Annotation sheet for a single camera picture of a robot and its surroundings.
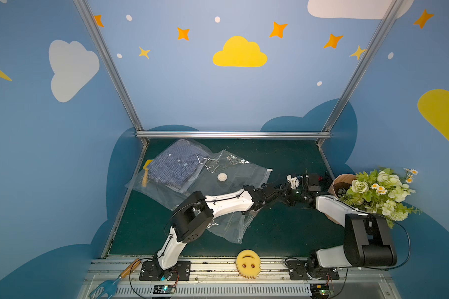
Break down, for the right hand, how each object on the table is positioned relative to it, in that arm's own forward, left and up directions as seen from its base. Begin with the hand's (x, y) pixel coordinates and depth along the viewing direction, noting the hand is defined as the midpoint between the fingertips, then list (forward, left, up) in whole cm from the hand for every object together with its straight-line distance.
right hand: (276, 191), depth 90 cm
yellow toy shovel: (+12, +71, -3) cm, 72 cm away
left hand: (-6, +11, -3) cm, 13 cm away
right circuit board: (-39, -15, -8) cm, 42 cm away
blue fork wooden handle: (-42, +67, -5) cm, 79 cm away
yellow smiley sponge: (-32, +14, -4) cm, 35 cm away
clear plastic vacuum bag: (+13, +28, -6) cm, 31 cm away
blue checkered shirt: (+13, +53, 0) cm, 55 cm away
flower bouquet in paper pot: (-11, -32, +22) cm, 40 cm away
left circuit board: (-42, +46, -7) cm, 63 cm away
